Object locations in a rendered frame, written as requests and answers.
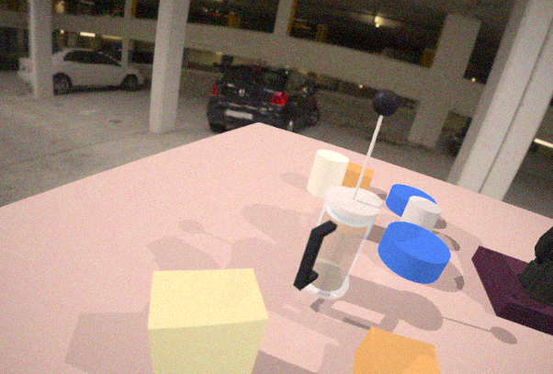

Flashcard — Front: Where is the glass french press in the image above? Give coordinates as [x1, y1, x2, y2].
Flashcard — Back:
[293, 89, 400, 300]

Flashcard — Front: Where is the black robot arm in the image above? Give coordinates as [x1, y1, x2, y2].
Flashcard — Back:
[516, 226, 553, 307]

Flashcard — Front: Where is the pale yellow box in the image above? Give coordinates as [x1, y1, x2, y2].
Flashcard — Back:
[148, 268, 269, 374]

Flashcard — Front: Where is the blue short cylinder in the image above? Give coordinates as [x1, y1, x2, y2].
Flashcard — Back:
[386, 184, 437, 217]
[378, 221, 451, 284]

